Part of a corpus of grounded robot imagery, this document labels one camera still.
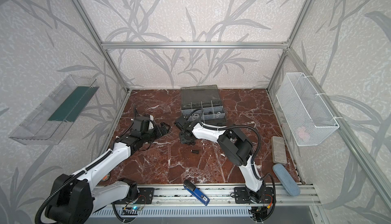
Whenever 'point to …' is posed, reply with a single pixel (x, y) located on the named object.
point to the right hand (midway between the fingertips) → (185, 133)
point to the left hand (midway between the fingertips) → (167, 125)
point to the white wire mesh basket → (309, 121)
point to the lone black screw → (194, 151)
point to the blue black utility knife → (192, 188)
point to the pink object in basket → (302, 133)
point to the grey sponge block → (279, 152)
